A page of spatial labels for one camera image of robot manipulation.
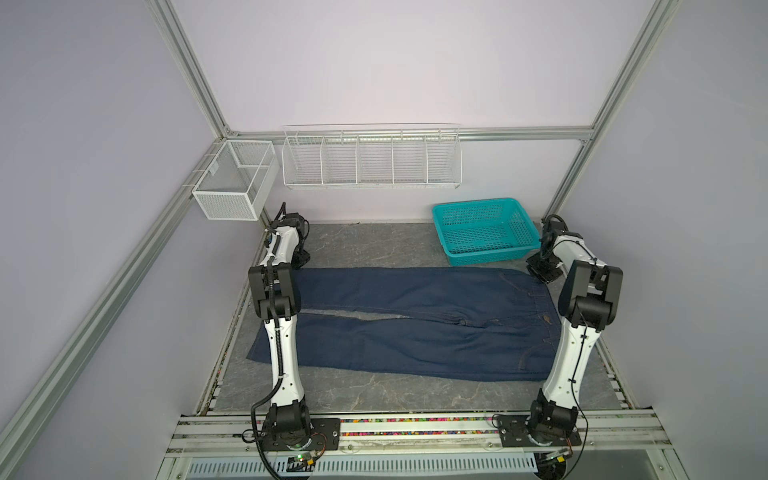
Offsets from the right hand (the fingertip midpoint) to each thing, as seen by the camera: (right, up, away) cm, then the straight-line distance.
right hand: (538, 276), depth 104 cm
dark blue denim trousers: (-34, -14, -12) cm, 38 cm away
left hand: (-84, +3, +1) cm, 84 cm away
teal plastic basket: (-15, +17, +16) cm, 28 cm away
